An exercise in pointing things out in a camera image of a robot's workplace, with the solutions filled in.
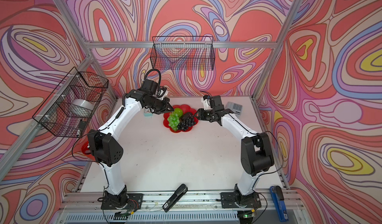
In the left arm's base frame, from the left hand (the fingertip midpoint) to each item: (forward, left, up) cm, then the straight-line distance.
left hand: (175, 109), depth 83 cm
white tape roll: (-8, +44, +10) cm, 46 cm away
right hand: (+1, -12, -9) cm, 15 cm away
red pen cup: (-19, +48, -11) cm, 53 cm away
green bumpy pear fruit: (+11, 0, -15) cm, 19 cm away
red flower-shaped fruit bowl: (+17, -5, -19) cm, 26 cm away
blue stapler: (-39, -51, -19) cm, 68 cm away
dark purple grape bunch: (+5, -6, -17) cm, 18 cm away
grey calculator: (+20, -43, -21) cm, 51 cm away
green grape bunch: (-4, +1, -5) cm, 7 cm away
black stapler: (-37, -3, -20) cm, 43 cm away
